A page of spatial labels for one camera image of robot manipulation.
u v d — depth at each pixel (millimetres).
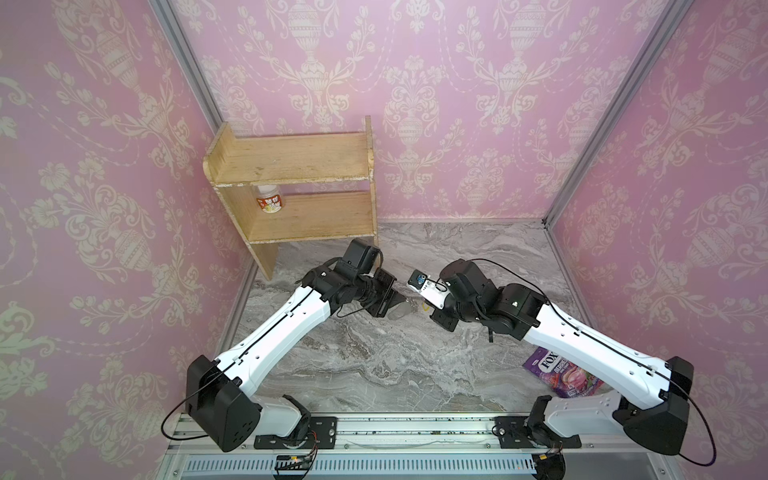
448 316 622
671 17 688
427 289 606
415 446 729
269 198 901
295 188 1142
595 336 438
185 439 423
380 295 649
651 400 390
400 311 757
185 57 763
